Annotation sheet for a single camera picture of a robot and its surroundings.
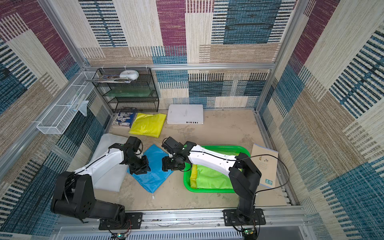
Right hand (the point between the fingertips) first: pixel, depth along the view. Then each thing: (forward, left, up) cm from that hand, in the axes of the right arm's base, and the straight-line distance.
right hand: (166, 167), depth 80 cm
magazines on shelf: (+48, +35, +23) cm, 64 cm away
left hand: (+2, +10, -6) cm, 12 cm away
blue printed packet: (+42, +36, -7) cm, 55 cm away
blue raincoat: (-3, +8, -9) cm, 13 cm away
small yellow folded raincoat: (+36, +18, -8) cm, 41 cm away
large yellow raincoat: (-2, -14, -8) cm, 17 cm away
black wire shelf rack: (+40, +19, +15) cm, 47 cm away
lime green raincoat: (-4, -23, -5) cm, 24 cm away
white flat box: (+44, -9, -6) cm, 46 cm away
